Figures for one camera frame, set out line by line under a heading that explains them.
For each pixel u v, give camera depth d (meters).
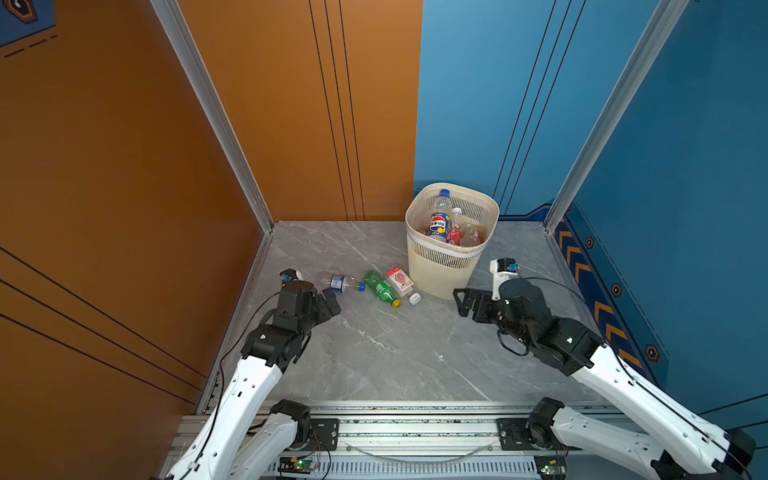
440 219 0.87
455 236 0.87
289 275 0.67
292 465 0.71
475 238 0.81
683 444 0.39
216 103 0.86
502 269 0.61
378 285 0.96
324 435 0.74
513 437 0.72
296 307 0.55
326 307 0.68
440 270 0.83
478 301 0.61
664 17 0.70
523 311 0.50
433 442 0.73
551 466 0.71
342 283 0.97
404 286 0.97
